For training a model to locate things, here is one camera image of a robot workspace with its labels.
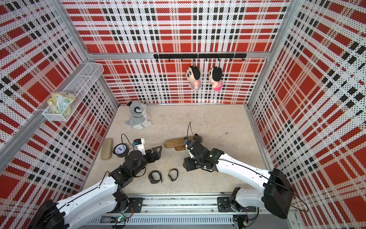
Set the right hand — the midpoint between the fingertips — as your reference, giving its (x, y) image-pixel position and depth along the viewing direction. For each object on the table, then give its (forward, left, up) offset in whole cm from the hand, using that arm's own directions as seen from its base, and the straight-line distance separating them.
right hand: (190, 164), depth 78 cm
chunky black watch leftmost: (-4, +21, -9) cm, 23 cm away
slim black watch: (-2, +10, -10) cm, 15 cm away
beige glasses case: (+14, +56, -8) cm, 58 cm away
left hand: (+9, +18, +1) cm, 20 cm away
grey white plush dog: (+33, +36, 0) cm, 49 cm away
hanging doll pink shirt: (+51, -17, +21) cm, 58 cm away
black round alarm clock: (+13, +46, -8) cm, 49 cm away
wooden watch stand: (+15, +7, -4) cm, 17 cm away
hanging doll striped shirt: (+50, -2, +24) cm, 56 cm away
